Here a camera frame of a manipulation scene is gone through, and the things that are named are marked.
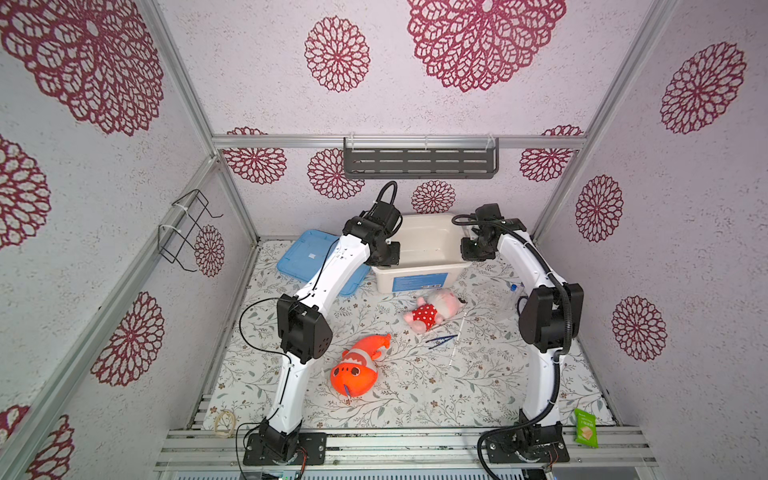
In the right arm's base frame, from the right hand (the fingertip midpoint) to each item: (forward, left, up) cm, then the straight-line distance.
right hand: (468, 249), depth 97 cm
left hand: (-10, +26, +4) cm, 28 cm away
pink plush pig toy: (-16, +10, -9) cm, 20 cm away
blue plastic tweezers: (-26, +9, -15) cm, 31 cm away
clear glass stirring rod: (-15, 0, -16) cm, 22 cm away
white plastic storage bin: (+7, +11, -11) cm, 17 cm away
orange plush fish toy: (-39, +33, -6) cm, 52 cm away
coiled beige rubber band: (-54, +66, -12) cm, 86 cm away
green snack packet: (-48, -26, -15) cm, 57 cm away
